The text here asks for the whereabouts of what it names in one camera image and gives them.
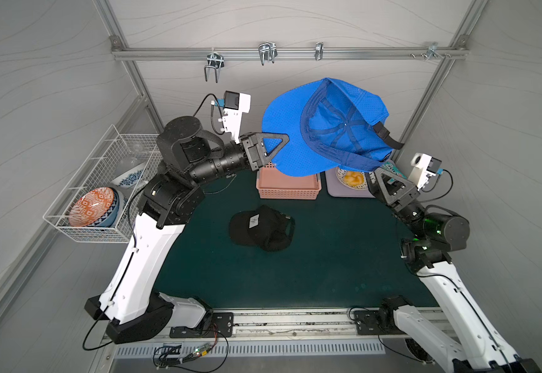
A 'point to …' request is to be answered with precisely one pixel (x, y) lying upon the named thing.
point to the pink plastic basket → (272, 183)
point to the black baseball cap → (264, 227)
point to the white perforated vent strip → (147, 350)
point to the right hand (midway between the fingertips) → (370, 172)
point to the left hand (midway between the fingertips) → (287, 139)
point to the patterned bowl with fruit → (352, 179)
